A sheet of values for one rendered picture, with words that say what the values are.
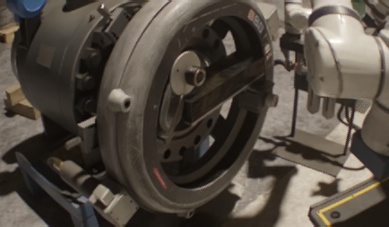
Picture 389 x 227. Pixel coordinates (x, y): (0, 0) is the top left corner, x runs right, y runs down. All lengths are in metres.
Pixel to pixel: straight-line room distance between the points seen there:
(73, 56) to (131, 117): 0.40
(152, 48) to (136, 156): 0.26
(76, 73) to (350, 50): 0.84
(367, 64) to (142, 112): 0.55
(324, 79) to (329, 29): 0.12
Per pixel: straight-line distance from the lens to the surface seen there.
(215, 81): 1.17
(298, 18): 1.60
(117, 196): 1.06
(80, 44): 1.26
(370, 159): 0.96
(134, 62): 0.94
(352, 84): 0.82
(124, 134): 0.96
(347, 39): 0.83
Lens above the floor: 1.16
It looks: 28 degrees down
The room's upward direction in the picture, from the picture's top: 1 degrees counter-clockwise
